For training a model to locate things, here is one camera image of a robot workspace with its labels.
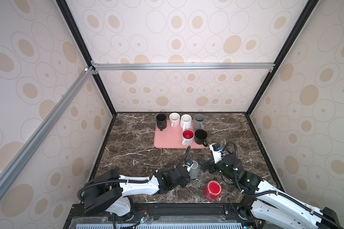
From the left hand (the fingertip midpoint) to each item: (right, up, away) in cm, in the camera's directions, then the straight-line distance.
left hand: (192, 172), depth 80 cm
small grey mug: (+1, +1, 0) cm, 1 cm away
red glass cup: (+10, -7, -7) cm, 14 cm away
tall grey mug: (+8, +31, +23) cm, 39 cm away
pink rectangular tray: (-13, +18, +22) cm, 31 cm away
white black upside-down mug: (+7, +19, +14) cm, 25 cm away
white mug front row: (-1, +19, +20) cm, 28 cm away
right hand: (+7, +11, -3) cm, 13 cm away
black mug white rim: (-20, +30, +23) cm, 42 cm away
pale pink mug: (-10, +31, +23) cm, 40 cm away
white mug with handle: (-2, +29, +23) cm, 37 cm away
